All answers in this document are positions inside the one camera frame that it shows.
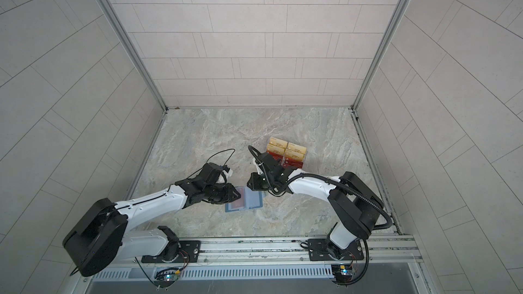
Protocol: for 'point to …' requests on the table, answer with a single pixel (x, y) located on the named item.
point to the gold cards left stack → (276, 145)
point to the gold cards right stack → (295, 152)
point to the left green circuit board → (165, 278)
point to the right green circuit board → (342, 273)
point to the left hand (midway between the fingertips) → (245, 196)
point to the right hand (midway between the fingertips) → (247, 187)
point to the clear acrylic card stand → (284, 155)
